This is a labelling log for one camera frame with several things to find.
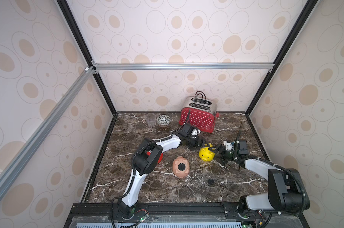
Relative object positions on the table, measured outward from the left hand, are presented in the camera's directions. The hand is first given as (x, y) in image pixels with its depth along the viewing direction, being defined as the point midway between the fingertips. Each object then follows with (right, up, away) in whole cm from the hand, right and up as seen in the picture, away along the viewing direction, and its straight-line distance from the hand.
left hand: (210, 147), depth 88 cm
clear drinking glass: (-41, +19, +24) cm, 51 cm away
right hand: (+4, -3, +1) cm, 5 cm away
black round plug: (-1, -20, -5) cm, 20 cm away
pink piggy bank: (-19, -11, -6) cm, 22 cm away
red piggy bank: (-31, -7, +2) cm, 32 cm away
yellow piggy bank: (-3, -4, -1) cm, 6 cm away
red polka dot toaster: (-4, +21, +8) cm, 23 cm away
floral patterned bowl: (-31, +18, +25) cm, 44 cm away
